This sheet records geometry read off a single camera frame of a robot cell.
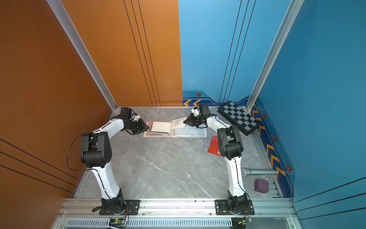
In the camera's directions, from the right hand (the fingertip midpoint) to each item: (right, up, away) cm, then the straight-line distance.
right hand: (184, 121), depth 100 cm
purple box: (+42, -34, -24) cm, 59 cm away
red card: (+20, -17, -3) cm, 27 cm away
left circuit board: (-34, -51, -28) cm, 67 cm away
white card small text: (-5, -1, +2) cm, 5 cm away
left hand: (-25, -3, -1) cm, 25 cm away
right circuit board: (+31, -49, -30) cm, 65 cm away
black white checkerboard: (+42, +3, +9) cm, 43 cm away
